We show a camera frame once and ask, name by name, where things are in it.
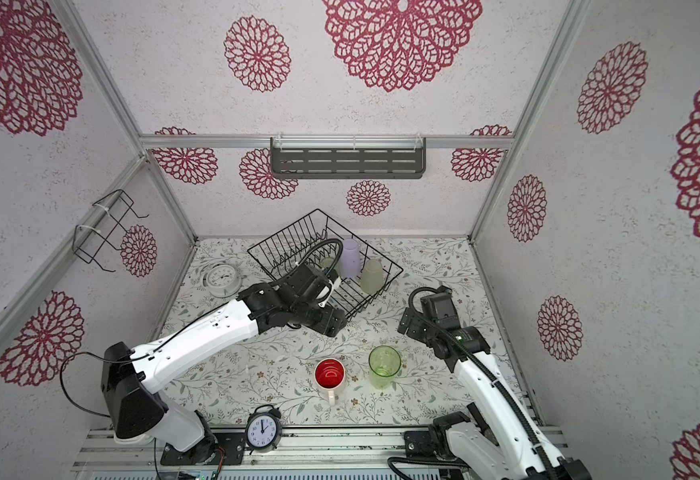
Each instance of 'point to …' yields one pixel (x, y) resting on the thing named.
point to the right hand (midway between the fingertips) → (416, 320)
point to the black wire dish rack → (317, 240)
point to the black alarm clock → (263, 428)
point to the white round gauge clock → (221, 280)
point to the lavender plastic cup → (350, 259)
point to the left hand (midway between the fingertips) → (333, 322)
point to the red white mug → (329, 374)
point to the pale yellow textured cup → (372, 276)
